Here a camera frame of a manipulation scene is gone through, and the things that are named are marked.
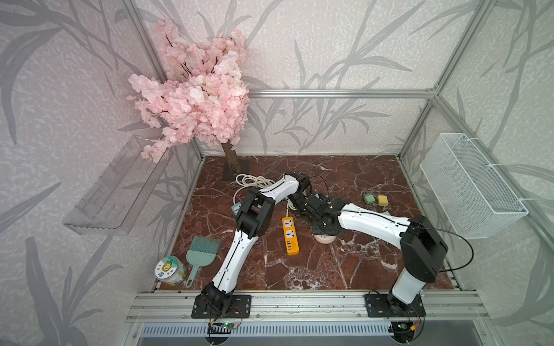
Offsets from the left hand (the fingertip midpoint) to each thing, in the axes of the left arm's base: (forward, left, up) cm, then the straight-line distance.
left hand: (316, 223), depth 90 cm
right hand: (-3, 0, +2) cm, 3 cm away
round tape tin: (-20, +53, +4) cm, 56 cm away
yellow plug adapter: (+13, -32, -1) cm, 35 cm away
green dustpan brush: (-11, +47, -5) cm, 48 cm away
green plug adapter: (+14, -27, -2) cm, 30 cm away
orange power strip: (-5, +11, -2) cm, 12 cm away
